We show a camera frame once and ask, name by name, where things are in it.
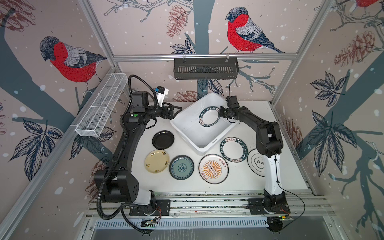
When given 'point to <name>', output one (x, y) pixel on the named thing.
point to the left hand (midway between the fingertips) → (175, 106)
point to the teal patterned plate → (181, 167)
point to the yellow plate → (156, 161)
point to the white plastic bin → (199, 125)
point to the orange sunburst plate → (213, 168)
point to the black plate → (163, 139)
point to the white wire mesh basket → (95, 116)
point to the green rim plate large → (233, 149)
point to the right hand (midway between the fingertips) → (218, 113)
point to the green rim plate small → (209, 116)
